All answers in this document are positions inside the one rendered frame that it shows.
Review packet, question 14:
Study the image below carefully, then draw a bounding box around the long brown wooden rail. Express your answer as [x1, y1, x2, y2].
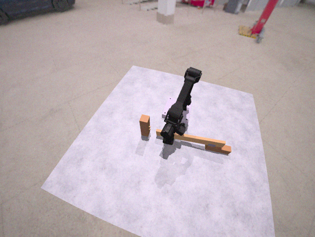
[156, 129, 226, 147]

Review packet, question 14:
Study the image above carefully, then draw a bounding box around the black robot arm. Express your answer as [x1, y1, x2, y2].
[160, 67, 202, 139]

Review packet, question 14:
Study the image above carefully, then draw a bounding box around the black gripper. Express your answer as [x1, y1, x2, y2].
[163, 133, 174, 145]

